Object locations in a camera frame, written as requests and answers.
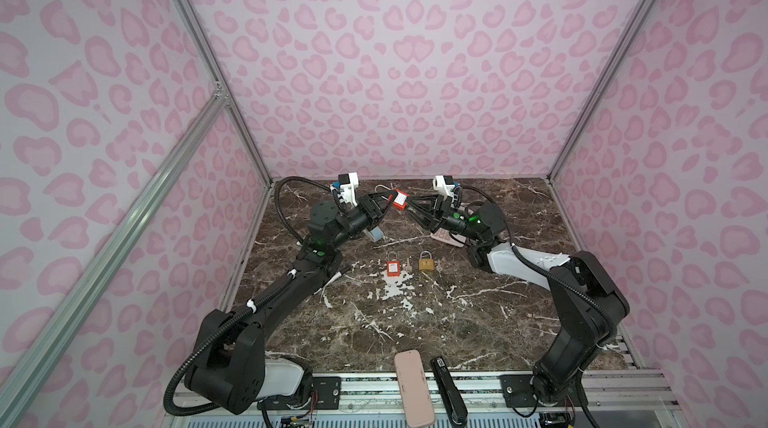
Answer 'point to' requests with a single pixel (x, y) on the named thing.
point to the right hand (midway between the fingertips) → (410, 207)
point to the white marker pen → (335, 277)
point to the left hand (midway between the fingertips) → (400, 191)
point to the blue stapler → (377, 233)
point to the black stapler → (450, 393)
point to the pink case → (415, 394)
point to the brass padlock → (426, 263)
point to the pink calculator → (452, 239)
